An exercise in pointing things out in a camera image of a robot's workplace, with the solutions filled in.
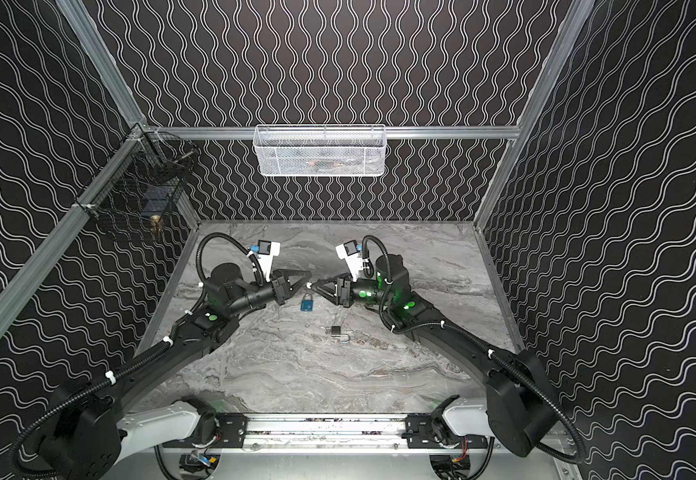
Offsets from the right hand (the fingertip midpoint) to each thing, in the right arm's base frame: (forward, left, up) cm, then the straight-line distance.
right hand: (316, 287), depth 71 cm
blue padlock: (+9, +7, -24) cm, 26 cm away
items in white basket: (+46, 0, +4) cm, 46 cm away
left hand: (+1, 0, +3) cm, 3 cm away
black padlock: (+1, -3, -25) cm, 26 cm away
